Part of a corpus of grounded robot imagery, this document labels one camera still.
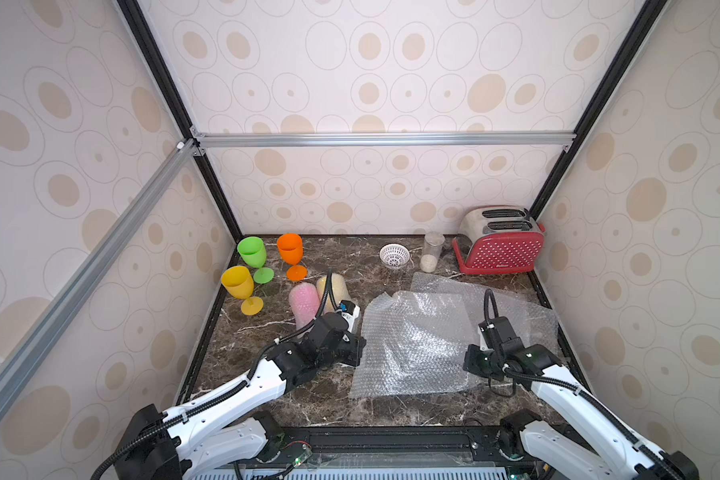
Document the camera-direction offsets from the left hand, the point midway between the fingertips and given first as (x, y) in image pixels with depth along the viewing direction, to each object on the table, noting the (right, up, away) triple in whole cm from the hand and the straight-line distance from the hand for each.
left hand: (375, 344), depth 76 cm
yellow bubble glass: (-10, +14, -7) cm, 19 cm away
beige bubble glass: (-39, +15, +11) cm, 44 cm away
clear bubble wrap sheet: (+11, -3, +11) cm, 16 cm away
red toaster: (+41, +28, +21) cm, 54 cm away
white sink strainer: (+8, +23, +36) cm, 44 cm away
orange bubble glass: (-27, +26, +21) cm, 43 cm away
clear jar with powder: (+21, +25, +28) cm, 43 cm away
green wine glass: (-39, +25, +19) cm, 50 cm away
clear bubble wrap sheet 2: (+51, +1, +19) cm, 54 cm away
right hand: (+27, -6, +6) cm, 29 cm away
